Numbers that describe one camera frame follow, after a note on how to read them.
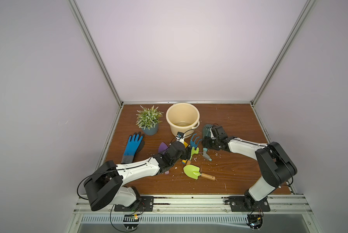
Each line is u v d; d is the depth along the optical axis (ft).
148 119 2.88
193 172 2.72
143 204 2.38
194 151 3.00
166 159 2.08
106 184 1.38
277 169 1.49
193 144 3.09
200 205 2.41
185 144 3.10
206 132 3.18
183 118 3.58
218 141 2.39
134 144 3.11
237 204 2.38
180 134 2.38
